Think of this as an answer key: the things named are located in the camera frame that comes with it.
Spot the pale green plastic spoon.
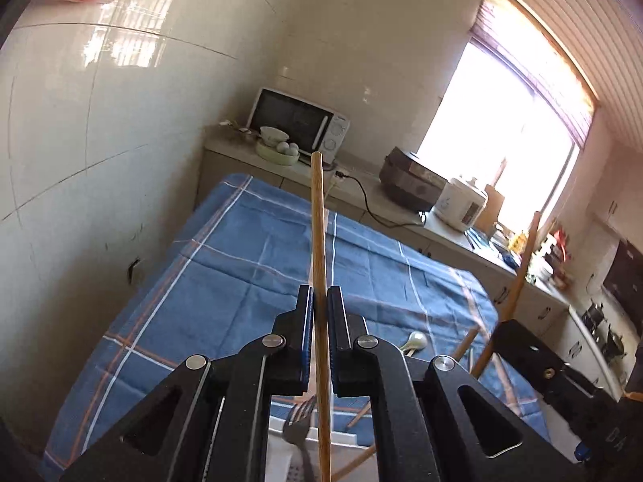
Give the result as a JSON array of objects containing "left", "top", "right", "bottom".
[{"left": 400, "top": 331, "right": 428, "bottom": 356}]

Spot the metal fork ornate handle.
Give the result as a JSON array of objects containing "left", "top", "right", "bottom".
[{"left": 282, "top": 395, "right": 316, "bottom": 482}]

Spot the wooden chopstick long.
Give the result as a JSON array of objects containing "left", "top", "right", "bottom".
[{"left": 471, "top": 211, "right": 542, "bottom": 379}]

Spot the wooden chopstick crossing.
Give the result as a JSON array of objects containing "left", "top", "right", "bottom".
[{"left": 451, "top": 327, "right": 479, "bottom": 362}]

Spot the wooden chopstick pair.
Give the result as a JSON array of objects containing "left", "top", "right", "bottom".
[{"left": 331, "top": 444, "right": 377, "bottom": 482}]

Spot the white utensil holder box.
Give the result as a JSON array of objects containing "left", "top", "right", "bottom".
[{"left": 266, "top": 412, "right": 379, "bottom": 482}]

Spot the blue plaid tablecloth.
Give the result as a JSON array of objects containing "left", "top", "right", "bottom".
[{"left": 38, "top": 173, "right": 552, "bottom": 482}]

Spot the wooden cutting board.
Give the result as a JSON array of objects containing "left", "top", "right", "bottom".
[{"left": 474, "top": 184, "right": 505, "bottom": 238}]

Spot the white rice cooker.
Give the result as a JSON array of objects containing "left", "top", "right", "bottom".
[{"left": 432, "top": 178, "right": 488, "bottom": 233}]

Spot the black rice cooker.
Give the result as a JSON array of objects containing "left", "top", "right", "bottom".
[{"left": 379, "top": 147, "right": 447, "bottom": 212}]

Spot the green plate with eggs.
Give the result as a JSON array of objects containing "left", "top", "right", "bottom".
[{"left": 255, "top": 126, "right": 300, "bottom": 167}]

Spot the white microwave oven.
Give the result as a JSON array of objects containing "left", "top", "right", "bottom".
[{"left": 246, "top": 87, "right": 351, "bottom": 165}]

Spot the black power cable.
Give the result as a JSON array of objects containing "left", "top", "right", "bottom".
[{"left": 333, "top": 170, "right": 428, "bottom": 230}]

